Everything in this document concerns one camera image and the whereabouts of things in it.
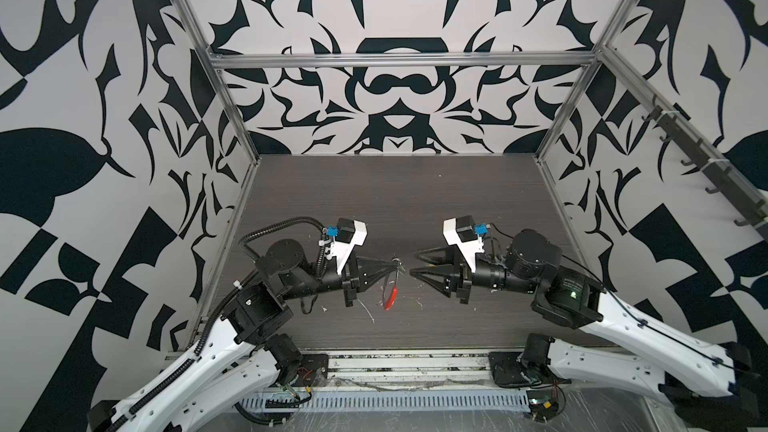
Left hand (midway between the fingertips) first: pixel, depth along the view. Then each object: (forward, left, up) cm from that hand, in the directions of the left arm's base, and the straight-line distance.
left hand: (397, 261), depth 54 cm
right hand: (-1, -3, +1) cm, 4 cm away
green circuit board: (-20, -34, -37) cm, 54 cm away
